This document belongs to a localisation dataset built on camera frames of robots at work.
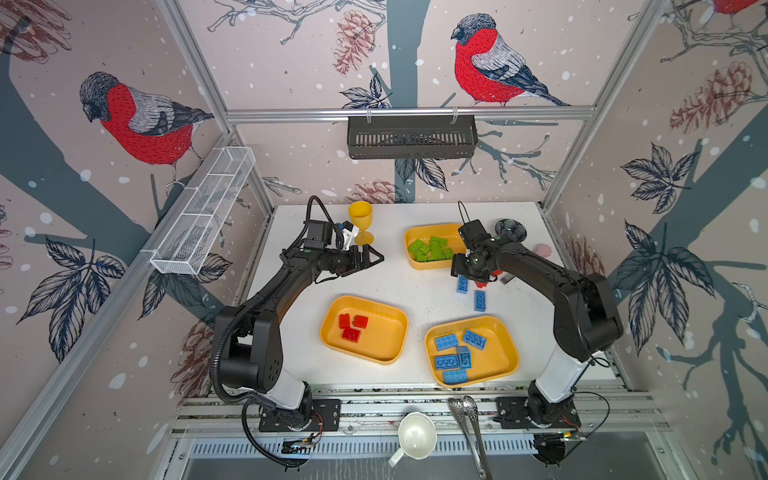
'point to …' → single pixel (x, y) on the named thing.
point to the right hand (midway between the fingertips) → (459, 275)
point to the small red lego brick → (344, 320)
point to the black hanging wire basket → (411, 139)
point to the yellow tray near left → (364, 329)
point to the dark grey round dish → (512, 229)
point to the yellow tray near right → (498, 358)
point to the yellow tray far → (420, 233)
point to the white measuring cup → (417, 437)
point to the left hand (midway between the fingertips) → (372, 261)
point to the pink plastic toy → (543, 250)
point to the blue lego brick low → (452, 377)
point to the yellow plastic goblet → (361, 212)
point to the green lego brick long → (420, 250)
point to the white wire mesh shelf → (203, 211)
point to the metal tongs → (467, 415)
